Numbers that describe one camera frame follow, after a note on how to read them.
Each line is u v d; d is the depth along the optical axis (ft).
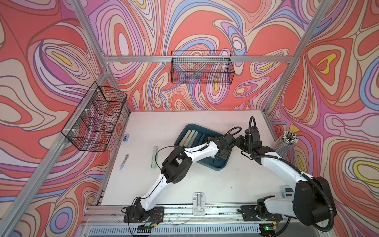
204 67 3.14
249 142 2.16
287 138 2.69
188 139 3.25
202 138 3.22
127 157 3.07
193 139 3.25
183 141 3.21
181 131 3.33
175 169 1.83
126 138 3.32
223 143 2.40
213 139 2.30
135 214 2.14
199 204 2.47
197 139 3.23
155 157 3.04
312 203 1.35
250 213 2.40
